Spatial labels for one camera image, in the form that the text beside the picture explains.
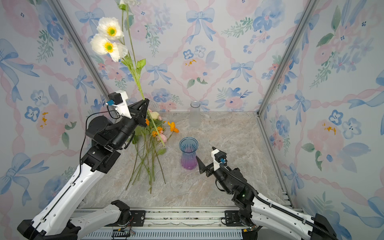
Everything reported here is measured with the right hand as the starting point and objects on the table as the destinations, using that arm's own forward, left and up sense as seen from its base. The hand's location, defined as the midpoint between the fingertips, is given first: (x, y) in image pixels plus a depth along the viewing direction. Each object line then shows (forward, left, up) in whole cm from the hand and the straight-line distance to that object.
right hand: (205, 151), depth 70 cm
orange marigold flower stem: (+11, +37, -22) cm, 44 cm away
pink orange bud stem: (+24, +33, -18) cm, 44 cm away
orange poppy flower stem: (+27, +20, -16) cm, 37 cm away
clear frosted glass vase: (+39, +6, -18) cm, 43 cm away
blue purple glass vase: (+9, +8, -10) cm, 15 cm away
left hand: (+8, +23, +25) cm, 35 cm away
